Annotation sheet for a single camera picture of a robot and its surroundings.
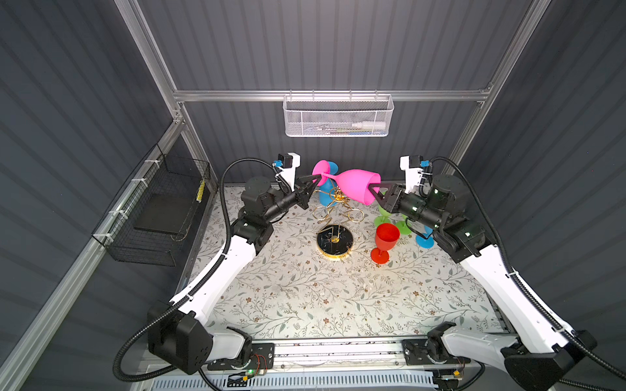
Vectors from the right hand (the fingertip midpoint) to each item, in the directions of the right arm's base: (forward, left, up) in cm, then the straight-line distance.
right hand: (376, 186), depth 62 cm
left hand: (+3, +13, 0) cm, 13 cm away
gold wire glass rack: (+8, +9, -39) cm, 41 cm away
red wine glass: (+1, -8, -26) cm, 28 cm away
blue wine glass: (+11, +12, -14) cm, 22 cm away
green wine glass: (+4, -14, -24) cm, 28 cm away
